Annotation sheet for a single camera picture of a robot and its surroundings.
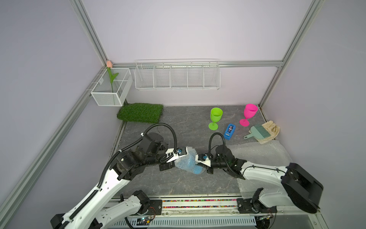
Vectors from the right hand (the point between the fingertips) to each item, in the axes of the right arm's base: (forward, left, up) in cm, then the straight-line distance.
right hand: (195, 160), depth 80 cm
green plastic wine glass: (+31, -15, +4) cm, 34 cm away
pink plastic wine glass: (+32, -38, +6) cm, 51 cm away
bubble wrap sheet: (-6, +4, +11) cm, 13 cm away
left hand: (-4, +9, +17) cm, 20 cm away
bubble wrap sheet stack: (+9, -51, -9) cm, 53 cm away
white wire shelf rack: (+53, +11, +22) cm, 58 cm away
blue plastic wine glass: (-4, -1, -3) cm, 5 cm away
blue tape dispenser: (+25, -25, -7) cm, 36 cm away
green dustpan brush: (+25, -47, -8) cm, 54 cm away
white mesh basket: (+40, +51, +21) cm, 68 cm away
